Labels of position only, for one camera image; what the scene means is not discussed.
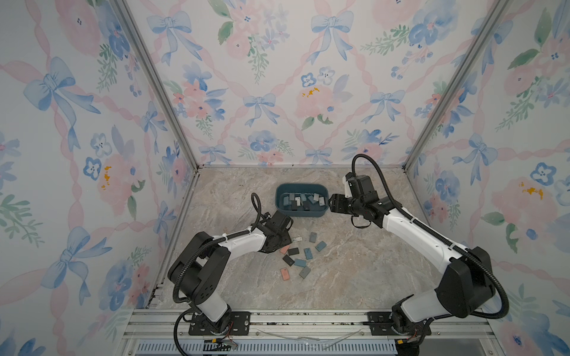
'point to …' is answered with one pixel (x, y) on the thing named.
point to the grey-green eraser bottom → (304, 272)
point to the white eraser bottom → (316, 196)
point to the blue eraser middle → (308, 254)
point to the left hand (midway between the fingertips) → (286, 239)
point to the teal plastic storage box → (283, 190)
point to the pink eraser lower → (283, 250)
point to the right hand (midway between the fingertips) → (336, 201)
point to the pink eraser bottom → (285, 274)
